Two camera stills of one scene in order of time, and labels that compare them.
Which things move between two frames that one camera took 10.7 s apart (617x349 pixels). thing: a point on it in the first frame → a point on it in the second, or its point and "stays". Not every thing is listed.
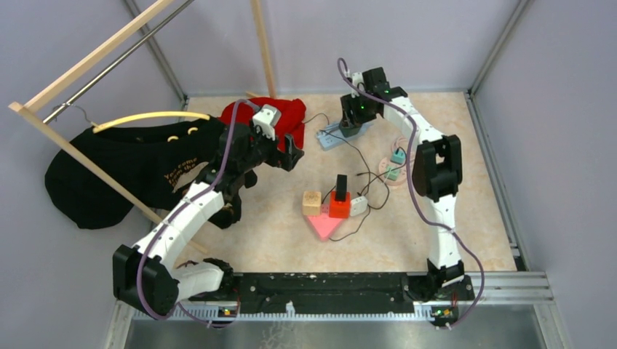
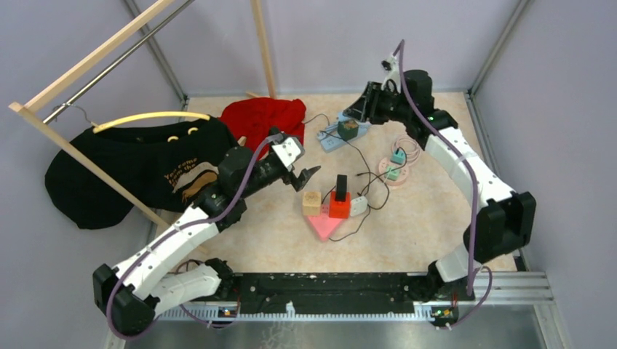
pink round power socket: [385, 162] stays
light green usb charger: [393, 174] stays
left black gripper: [278, 158] → [299, 182]
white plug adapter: [358, 206] stays
